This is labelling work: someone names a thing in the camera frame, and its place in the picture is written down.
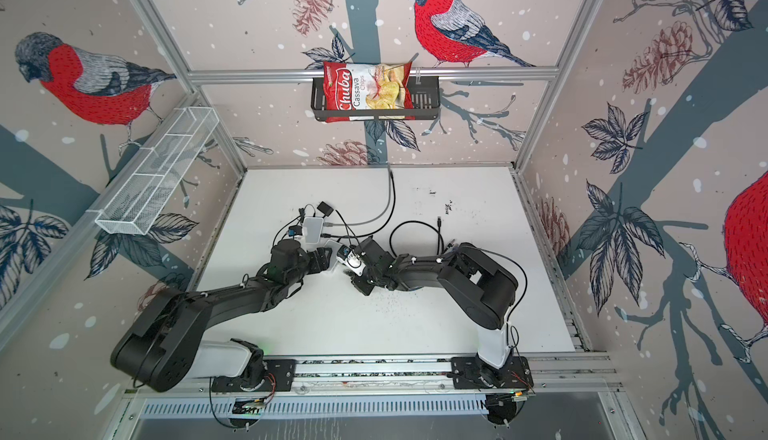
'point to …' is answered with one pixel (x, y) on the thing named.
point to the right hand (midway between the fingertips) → (351, 282)
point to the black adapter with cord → (323, 208)
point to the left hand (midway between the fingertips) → (321, 251)
